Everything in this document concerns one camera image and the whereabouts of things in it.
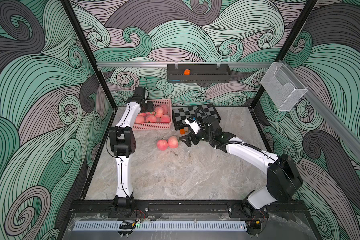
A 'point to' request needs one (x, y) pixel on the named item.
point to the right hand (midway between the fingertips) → (186, 132)
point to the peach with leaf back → (165, 118)
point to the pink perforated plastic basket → (156, 125)
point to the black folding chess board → (180, 114)
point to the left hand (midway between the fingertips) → (147, 106)
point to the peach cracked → (143, 114)
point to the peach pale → (172, 142)
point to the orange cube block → (182, 131)
